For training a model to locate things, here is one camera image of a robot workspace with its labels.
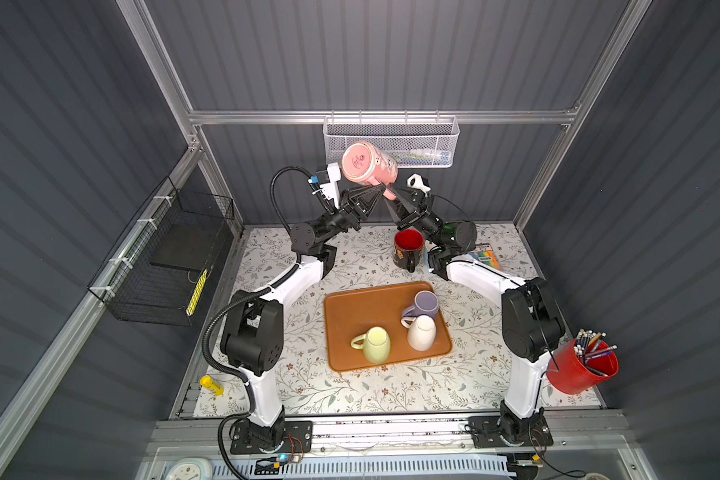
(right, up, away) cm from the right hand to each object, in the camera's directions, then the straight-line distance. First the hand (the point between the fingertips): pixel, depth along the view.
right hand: (390, 202), depth 63 cm
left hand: (-1, +2, -2) cm, 3 cm away
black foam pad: (-51, -9, +12) cm, 53 cm away
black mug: (+9, -9, +39) cm, 41 cm away
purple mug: (+13, -26, +26) cm, 39 cm away
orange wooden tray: (-9, -31, +35) cm, 48 cm away
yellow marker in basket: (-45, -20, +6) cm, 50 cm away
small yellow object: (-45, -44, +11) cm, 64 cm away
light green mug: (-2, -35, +16) cm, 39 cm away
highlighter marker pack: (+39, -11, +48) cm, 63 cm away
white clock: (-46, -60, +4) cm, 76 cm away
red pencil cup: (+50, -39, +12) cm, 65 cm away
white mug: (+10, -33, +19) cm, 39 cm away
